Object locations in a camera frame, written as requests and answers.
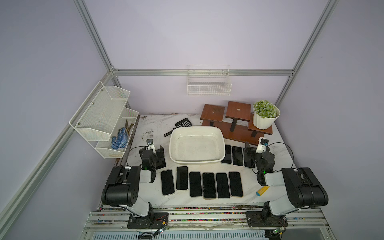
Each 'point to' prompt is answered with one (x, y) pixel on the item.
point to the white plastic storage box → (196, 144)
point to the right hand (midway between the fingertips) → (254, 144)
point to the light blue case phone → (223, 187)
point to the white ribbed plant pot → (261, 123)
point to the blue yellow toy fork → (260, 192)
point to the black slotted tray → (184, 122)
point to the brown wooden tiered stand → (238, 122)
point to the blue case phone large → (227, 158)
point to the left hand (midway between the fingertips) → (153, 148)
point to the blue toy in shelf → (121, 142)
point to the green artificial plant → (265, 109)
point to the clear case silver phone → (167, 185)
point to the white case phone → (160, 166)
